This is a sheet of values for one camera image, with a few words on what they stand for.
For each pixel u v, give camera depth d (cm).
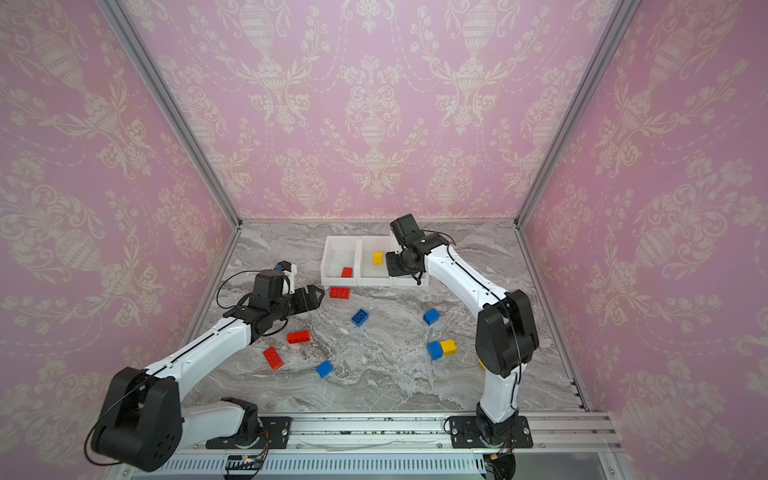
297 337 90
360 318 94
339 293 100
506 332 47
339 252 113
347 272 104
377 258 105
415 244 64
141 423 41
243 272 75
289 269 81
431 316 94
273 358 85
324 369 85
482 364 53
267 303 67
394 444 74
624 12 68
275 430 75
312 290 80
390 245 105
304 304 78
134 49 75
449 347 87
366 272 105
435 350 87
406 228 70
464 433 73
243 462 73
